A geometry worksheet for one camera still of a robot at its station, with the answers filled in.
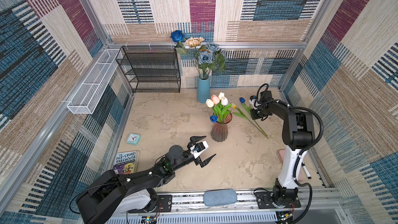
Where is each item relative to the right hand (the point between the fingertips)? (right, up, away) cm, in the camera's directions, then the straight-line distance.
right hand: (254, 115), depth 104 cm
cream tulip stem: (-25, +12, -26) cm, 38 cm away
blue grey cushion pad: (-27, -35, -31) cm, 54 cm away
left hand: (-31, -11, -28) cm, 43 cm away
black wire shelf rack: (-70, +35, +5) cm, 79 cm away
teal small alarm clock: (-75, -13, -10) cm, 77 cm away
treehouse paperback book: (-76, -24, -19) cm, 82 cm away
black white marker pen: (+20, -27, -22) cm, 40 cm away
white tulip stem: (-24, +9, -28) cm, 38 cm away
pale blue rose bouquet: (-29, +33, -16) cm, 47 cm away
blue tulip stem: (-30, +1, -33) cm, 45 cm away
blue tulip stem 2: (-5, +10, +8) cm, 14 cm away
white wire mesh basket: (-87, +9, -33) cm, 93 cm away
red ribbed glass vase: (-24, -9, -7) cm, 27 cm away
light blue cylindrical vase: (-34, +18, +1) cm, 38 cm away
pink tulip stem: (-28, +9, -28) cm, 40 cm away
